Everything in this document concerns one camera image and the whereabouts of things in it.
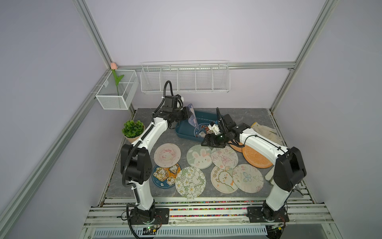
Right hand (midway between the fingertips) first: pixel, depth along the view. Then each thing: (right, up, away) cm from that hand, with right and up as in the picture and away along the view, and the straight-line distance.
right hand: (205, 144), depth 84 cm
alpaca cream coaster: (+10, -22, 0) cm, 24 cm away
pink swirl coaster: (-25, -9, +12) cm, 29 cm away
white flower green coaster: (-9, -22, 0) cm, 24 cm away
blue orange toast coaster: (-24, -20, +2) cm, 31 cm away
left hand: (-7, +18, +2) cm, 20 cm away
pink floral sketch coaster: (+13, -10, +10) cm, 19 cm away
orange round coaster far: (+13, +2, -18) cm, 22 cm away
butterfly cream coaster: (+25, -20, +2) cm, 32 cm away
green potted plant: (-45, +8, +7) cm, 46 cm away
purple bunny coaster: (-8, +15, +4) cm, 17 cm away
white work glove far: (+47, +6, +24) cm, 53 cm away
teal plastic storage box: (-14, +7, +24) cm, 29 cm away
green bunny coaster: (-4, -9, +10) cm, 14 cm away
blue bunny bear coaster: (-1, +6, +23) cm, 24 cm away
